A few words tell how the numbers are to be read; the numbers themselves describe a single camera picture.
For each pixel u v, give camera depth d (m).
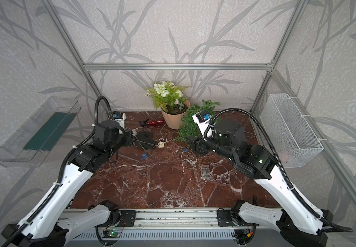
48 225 0.38
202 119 0.46
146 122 1.11
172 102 0.97
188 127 0.81
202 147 0.49
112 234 0.71
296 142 0.60
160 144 0.85
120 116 0.59
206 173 0.89
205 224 0.72
